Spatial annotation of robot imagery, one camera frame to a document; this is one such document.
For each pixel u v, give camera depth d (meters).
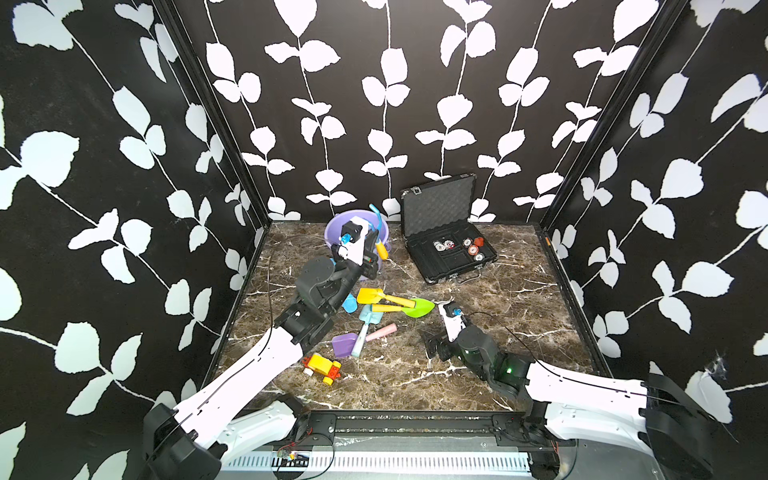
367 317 0.93
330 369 0.79
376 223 0.98
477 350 0.58
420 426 0.75
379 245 0.71
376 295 0.97
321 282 0.48
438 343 0.69
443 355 0.70
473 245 1.12
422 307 0.95
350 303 0.93
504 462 0.70
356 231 0.54
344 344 0.87
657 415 0.41
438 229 1.13
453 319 0.67
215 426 0.39
